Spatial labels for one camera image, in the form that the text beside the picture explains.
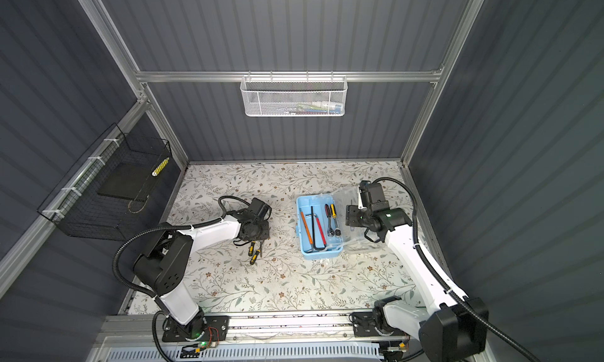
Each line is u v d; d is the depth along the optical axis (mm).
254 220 738
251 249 896
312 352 770
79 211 655
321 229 961
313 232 955
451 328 385
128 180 723
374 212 588
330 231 863
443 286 412
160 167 812
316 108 921
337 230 864
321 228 963
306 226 966
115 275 440
